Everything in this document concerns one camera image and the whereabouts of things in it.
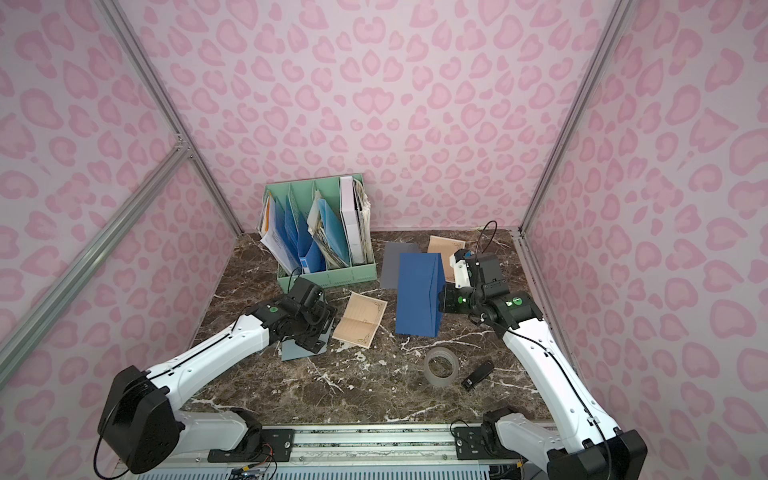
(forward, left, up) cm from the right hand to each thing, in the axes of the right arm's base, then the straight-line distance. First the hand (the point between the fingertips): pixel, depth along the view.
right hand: (437, 294), depth 75 cm
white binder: (+27, +25, -1) cm, 37 cm away
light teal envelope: (-12, +36, -8) cm, 39 cm away
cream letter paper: (+34, -8, -22) cm, 41 cm away
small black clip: (-13, -12, -23) cm, 29 cm away
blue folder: (+29, +32, -6) cm, 44 cm away
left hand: (-2, +26, -10) cm, 28 cm away
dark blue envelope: (+3, +4, -1) cm, 5 cm away
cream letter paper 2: (+4, +22, -22) cm, 31 cm away
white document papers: (+18, +47, 0) cm, 51 cm away
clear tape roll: (-7, -1, -20) cm, 21 cm away
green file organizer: (+22, +34, 0) cm, 41 cm away
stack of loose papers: (+29, +21, +3) cm, 37 cm away
